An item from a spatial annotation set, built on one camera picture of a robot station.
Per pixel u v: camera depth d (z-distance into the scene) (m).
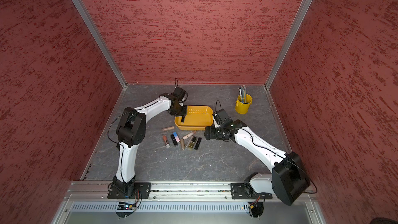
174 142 0.90
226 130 0.60
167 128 0.95
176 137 0.92
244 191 0.65
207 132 0.74
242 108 1.00
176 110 0.85
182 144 0.89
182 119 1.00
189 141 0.90
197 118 1.01
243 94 0.98
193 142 0.89
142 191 0.74
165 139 0.91
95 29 0.88
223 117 0.64
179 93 0.83
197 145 0.89
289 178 0.41
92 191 0.76
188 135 0.92
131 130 0.56
